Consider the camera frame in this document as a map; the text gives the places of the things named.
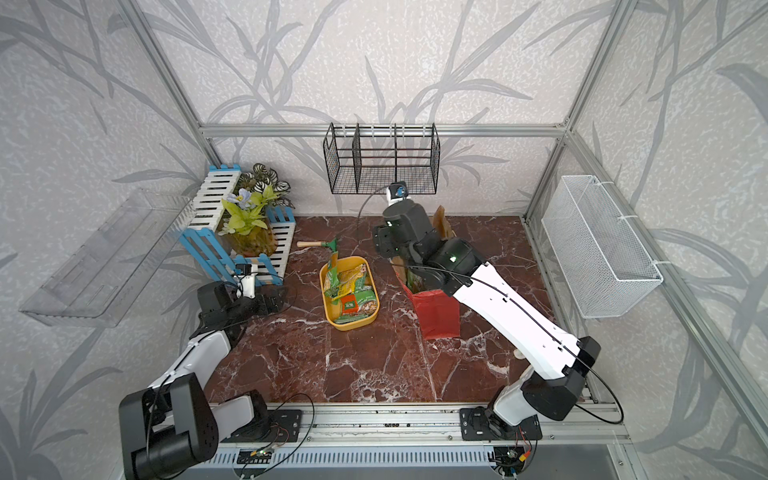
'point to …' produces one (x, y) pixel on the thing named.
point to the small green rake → (332, 244)
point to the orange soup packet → (349, 304)
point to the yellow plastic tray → (333, 308)
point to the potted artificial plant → (246, 228)
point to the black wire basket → (365, 158)
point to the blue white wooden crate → (203, 237)
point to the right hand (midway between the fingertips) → (389, 223)
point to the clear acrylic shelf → (109, 277)
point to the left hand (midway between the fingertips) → (273, 286)
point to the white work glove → (518, 354)
